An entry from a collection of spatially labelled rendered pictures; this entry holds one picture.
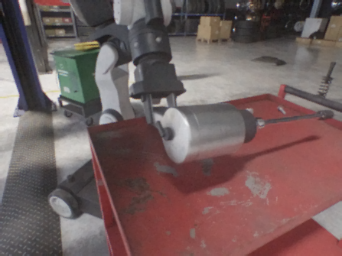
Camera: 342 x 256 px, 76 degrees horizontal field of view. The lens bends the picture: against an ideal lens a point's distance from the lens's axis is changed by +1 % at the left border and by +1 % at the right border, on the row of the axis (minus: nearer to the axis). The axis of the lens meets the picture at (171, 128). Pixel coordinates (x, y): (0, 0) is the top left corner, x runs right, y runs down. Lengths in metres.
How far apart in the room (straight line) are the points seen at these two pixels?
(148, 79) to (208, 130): 0.19
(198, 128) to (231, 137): 0.06
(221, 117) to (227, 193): 0.17
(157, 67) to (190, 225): 0.31
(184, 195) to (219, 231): 0.09
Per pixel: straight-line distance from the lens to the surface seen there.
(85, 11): 1.06
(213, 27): 9.24
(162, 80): 0.47
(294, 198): 0.50
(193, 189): 0.46
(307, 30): 12.27
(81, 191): 1.50
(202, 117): 0.33
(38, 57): 4.93
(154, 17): 0.48
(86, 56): 2.43
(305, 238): 0.95
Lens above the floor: 1.17
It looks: 29 degrees down
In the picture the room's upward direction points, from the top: 2 degrees clockwise
